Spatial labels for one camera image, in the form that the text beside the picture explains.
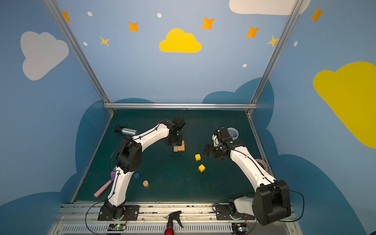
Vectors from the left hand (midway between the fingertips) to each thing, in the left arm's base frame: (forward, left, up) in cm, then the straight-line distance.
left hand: (179, 143), depth 96 cm
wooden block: (-3, +2, -2) cm, 4 cm away
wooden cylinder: (-25, +18, -3) cm, 31 cm away
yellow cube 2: (-15, -15, -3) cm, 21 cm away
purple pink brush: (-22, +39, -5) cm, 45 cm away
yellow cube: (-8, -12, -3) cm, 15 cm away
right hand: (-10, -19, +8) cm, 23 cm away
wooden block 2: (-1, -2, -3) cm, 4 cm away
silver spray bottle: (+11, +37, -2) cm, 39 cm away
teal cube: (-1, +3, -2) cm, 4 cm away
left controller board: (-46, +29, -5) cm, 54 cm away
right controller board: (-45, -32, -6) cm, 56 cm away
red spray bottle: (-47, +2, -2) cm, 47 cm away
